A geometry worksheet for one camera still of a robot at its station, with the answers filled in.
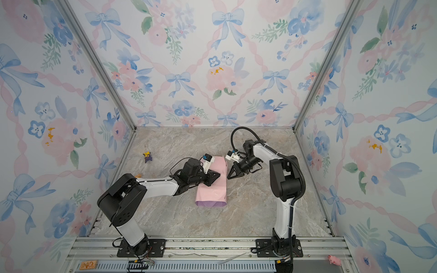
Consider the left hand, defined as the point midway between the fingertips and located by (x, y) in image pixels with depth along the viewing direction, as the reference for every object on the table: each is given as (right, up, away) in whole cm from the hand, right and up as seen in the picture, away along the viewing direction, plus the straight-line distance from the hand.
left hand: (220, 174), depth 88 cm
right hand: (+6, -2, +1) cm, 6 cm away
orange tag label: (-53, -34, -19) cm, 66 cm away
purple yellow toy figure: (-44, +8, +14) cm, 47 cm away
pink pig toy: (+47, -32, -18) cm, 59 cm away
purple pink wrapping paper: (-2, -9, -7) cm, 11 cm away
